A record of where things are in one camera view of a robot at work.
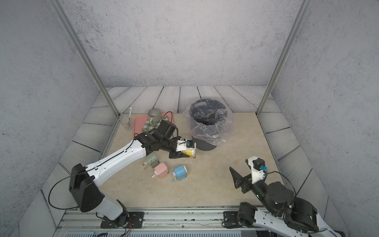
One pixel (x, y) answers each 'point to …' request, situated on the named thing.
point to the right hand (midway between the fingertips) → (239, 166)
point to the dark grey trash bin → (207, 117)
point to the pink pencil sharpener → (161, 170)
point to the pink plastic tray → (140, 120)
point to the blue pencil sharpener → (179, 173)
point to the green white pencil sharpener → (152, 161)
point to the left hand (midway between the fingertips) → (190, 149)
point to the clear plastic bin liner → (228, 127)
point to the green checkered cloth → (148, 127)
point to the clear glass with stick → (127, 121)
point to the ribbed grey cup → (154, 116)
